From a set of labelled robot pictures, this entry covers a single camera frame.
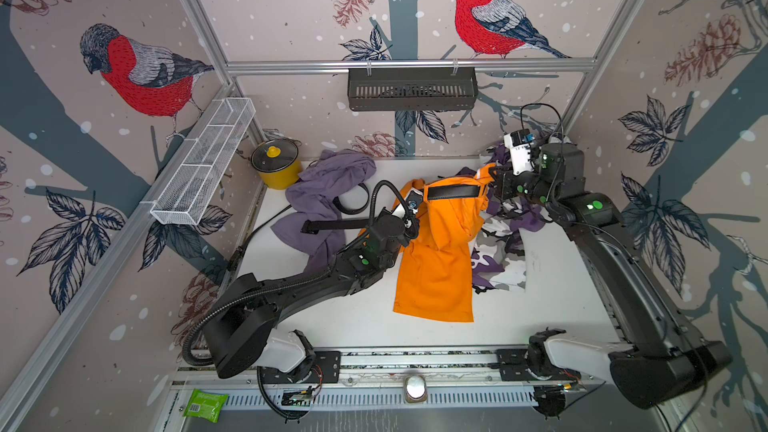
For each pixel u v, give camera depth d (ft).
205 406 2.22
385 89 3.50
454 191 2.41
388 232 1.89
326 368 2.40
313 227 3.26
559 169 1.63
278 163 3.59
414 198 2.12
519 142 1.94
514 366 2.39
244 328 1.36
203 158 2.60
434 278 2.92
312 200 3.33
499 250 3.07
